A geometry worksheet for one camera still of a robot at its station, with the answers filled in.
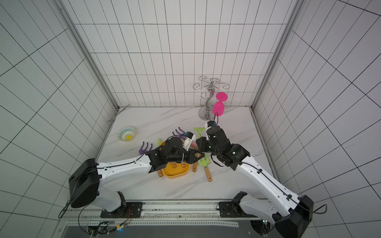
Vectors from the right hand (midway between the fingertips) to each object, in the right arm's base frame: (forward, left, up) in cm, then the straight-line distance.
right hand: (192, 142), depth 73 cm
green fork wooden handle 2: (-3, -1, -22) cm, 22 cm away
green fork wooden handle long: (-1, -8, -21) cm, 22 cm away
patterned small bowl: (+16, +48, -20) cm, 54 cm away
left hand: (-5, -4, -6) cm, 9 cm away
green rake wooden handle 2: (-3, +5, -21) cm, 22 cm away
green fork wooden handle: (-10, +18, -20) cm, 29 cm away
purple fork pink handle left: (+5, +34, -22) cm, 41 cm away
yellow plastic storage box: (-8, +13, -21) cm, 26 cm away
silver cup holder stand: (+40, -9, -21) cm, 46 cm away
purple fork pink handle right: (+18, +10, -21) cm, 29 cm away
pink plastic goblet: (+32, -15, -6) cm, 36 cm away
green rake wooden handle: (+6, -3, +3) cm, 7 cm away
